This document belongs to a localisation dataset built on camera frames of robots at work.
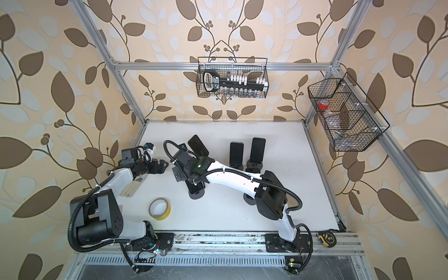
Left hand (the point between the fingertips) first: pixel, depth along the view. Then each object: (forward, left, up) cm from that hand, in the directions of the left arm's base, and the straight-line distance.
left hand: (154, 161), depth 90 cm
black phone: (+8, -22, +3) cm, 24 cm away
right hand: (-6, -19, +6) cm, 21 cm away
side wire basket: (+6, -91, +27) cm, 95 cm away
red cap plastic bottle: (+22, -87, +21) cm, 93 cm away
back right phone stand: (+3, -53, -9) cm, 54 cm away
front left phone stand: (-14, -23, -4) cm, 27 cm away
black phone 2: (+3, -43, +5) cm, 43 cm away
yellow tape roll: (-24, -10, -7) cm, 27 cm away
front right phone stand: (-16, -49, -8) cm, 53 cm away
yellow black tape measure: (-34, -82, -5) cm, 89 cm away
